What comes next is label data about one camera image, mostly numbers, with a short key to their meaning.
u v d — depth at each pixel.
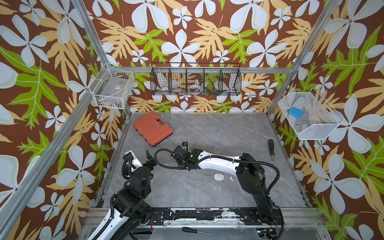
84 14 0.70
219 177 0.86
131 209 0.51
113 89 0.86
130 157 0.60
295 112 0.84
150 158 0.66
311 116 0.80
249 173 0.53
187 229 0.70
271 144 1.00
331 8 0.69
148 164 0.64
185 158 0.66
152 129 1.05
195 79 0.98
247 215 0.74
